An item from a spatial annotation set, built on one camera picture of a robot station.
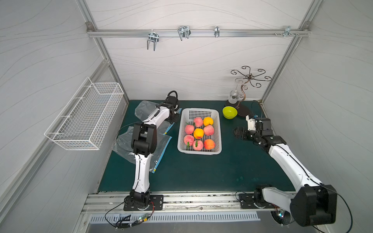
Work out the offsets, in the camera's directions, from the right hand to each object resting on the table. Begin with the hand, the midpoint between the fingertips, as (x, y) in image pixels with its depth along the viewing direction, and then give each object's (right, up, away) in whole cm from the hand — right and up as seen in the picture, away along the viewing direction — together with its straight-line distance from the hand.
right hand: (240, 130), depth 84 cm
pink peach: (-17, -1, +12) cm, 21 cm away
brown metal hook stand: (+11, +13, +27) cm, 32 cm away
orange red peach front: (-18, -9, +5) cm, 21 cm away
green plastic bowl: (+1, +11, +27) cm, 29 cm away
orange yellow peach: (-24, -3, +12) cm, 27 cm away
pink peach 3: (-25, -10, +4) cm, 27 cm away
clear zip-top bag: (-66, +13, +24) cm, 71 cm away
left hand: (-42, +7, +17) cm, 46 cm away
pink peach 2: (-31, -6, +7) cm, 32 cm away
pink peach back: (-24, +4, +17) cm, 30 cm away
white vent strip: (-36, -42, -14) cm, 57 cm away
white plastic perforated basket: (-32, +9, +20) cm, 39 cm away
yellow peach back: (-18, +5, +16) cm, 25 cm away
